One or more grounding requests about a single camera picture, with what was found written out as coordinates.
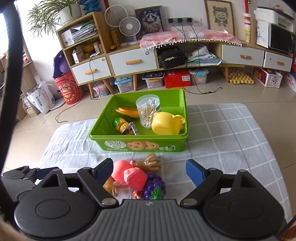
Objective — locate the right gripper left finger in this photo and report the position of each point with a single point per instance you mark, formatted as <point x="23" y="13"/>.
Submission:
<point x="93" y="179"/>

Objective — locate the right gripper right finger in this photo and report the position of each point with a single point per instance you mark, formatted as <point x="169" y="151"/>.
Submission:
<point x="206" y="182"/>

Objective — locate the pink pig toy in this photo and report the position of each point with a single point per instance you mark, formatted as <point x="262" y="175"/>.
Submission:
<point x="124" y="173"/>

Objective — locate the small red figurine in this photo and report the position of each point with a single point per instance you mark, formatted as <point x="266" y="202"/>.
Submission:
<point x="138" y="195"/>

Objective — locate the purple grape toy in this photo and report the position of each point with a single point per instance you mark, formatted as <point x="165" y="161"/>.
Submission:
<point x="155" y="188"/>

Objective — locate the brown octopus toy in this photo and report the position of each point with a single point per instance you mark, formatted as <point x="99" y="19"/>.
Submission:
<point x="149" y="164"/>
<point x="111" y="186"/>

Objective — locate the yellow corn toy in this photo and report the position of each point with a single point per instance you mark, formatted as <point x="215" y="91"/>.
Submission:
<point x="120" y="124"/>

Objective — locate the grey triangular hair clip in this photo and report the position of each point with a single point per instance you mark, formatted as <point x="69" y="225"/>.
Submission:
<point x="131" y="129"/>

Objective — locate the yellow toy pot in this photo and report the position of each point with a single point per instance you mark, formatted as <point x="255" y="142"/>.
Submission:
<point x="164" y="123"/>

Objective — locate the cotton swab jar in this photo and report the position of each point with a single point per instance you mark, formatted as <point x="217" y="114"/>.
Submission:
<point x="147" y="106"/>

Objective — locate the green plastic cookie box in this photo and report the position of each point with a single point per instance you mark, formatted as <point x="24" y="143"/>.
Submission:
<point x="109" y="139"/>

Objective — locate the grey checked tablecloth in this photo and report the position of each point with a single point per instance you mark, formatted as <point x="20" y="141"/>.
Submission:
<point x="224" y="136"/>

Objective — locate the white shopping bag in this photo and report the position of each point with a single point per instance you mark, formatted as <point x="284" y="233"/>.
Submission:
<point x="41" y="97"/>

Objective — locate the red lantern bag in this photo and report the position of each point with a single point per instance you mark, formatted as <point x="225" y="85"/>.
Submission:
<point x="67" y="85"/>

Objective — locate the red storage box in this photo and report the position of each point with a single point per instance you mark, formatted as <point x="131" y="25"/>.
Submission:
<point x="177" y="78"/>

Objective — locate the yellow egg tray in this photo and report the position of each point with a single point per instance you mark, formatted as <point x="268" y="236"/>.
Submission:
<point x="237" y="76"/>

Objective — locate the black bag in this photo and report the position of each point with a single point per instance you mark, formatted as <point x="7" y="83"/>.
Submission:
<point x="171" y="57"/>

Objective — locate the wooden drawer cabinet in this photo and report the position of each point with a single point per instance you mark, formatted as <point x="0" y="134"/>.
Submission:
<point x="86" y="43"/>

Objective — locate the pink lace cloth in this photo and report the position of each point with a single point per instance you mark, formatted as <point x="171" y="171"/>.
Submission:
<point x="159" y="39"/>

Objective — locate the white desk fan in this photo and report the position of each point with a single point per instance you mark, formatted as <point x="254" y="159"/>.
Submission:
<point x="130" y="27"/>

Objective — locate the microwave oven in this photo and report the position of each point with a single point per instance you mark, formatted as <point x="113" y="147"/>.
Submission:
<point x="281" y="39"/>

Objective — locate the potted green plant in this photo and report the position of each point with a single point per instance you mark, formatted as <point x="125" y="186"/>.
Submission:
<point x="46" y="15"/>

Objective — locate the cat picture frame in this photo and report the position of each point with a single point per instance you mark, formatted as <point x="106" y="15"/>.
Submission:
<point x="151" y="19"/>

